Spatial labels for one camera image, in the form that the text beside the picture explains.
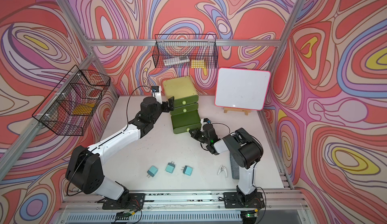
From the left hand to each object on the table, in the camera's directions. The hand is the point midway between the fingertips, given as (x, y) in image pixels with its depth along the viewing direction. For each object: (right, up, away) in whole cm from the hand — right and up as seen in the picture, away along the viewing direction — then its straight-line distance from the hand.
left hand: (168, 96), depth 82 cm
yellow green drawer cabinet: (+10, 0, +11) cm, 14 cm away
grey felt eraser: (+37, -40, -1) cm, 55 cm away
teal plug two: (+1, -40, +1) cm, 40 cm away
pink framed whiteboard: (+47, +7, +19) cm, 51 cm away
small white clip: (+30, -40, 0) cm, 50 cm away
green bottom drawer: (+9, -15, +16) cm, 24 cm away
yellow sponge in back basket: (+17, +21, +9) cm, 28 cm away
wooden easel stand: (+51, -8, +23) cm, 56 cm away
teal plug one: (-9, -42, 0) cm, 42 cm away
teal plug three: (+11, -41, 0) cm, 43 cm away
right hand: (+11, -23, +13) cm, 29 cm away
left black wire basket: (-49, -7, -8) cm, 50 cm away
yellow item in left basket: (-39, -7, -10) cm, 41 cm away
